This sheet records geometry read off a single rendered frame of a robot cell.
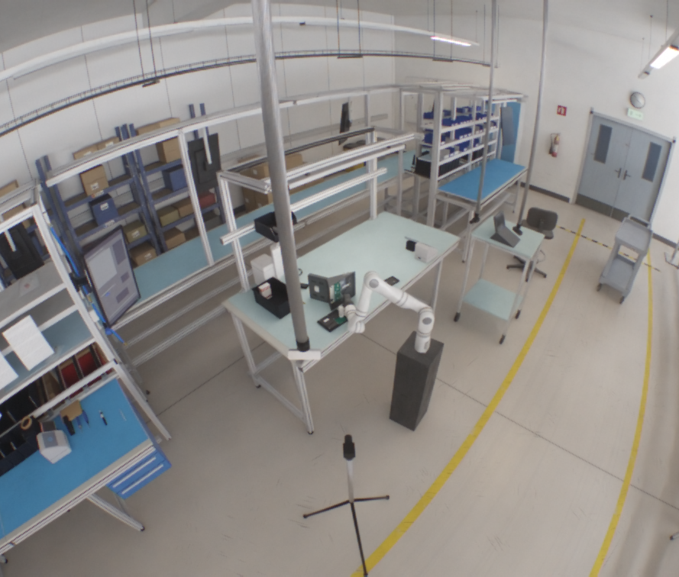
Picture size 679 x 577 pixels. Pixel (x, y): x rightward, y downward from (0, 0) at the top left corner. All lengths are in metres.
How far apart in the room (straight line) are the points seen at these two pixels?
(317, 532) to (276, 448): 0.78
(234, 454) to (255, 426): 0.31
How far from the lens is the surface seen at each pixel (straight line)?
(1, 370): 2.42
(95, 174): 5.04
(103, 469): 2.21
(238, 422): 3.13
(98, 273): 1.90
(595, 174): 8.12
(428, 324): 2.16
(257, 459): 2.91
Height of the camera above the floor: 2.56
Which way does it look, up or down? 37 degrees down
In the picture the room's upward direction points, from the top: 3 degrees counter-clockwise
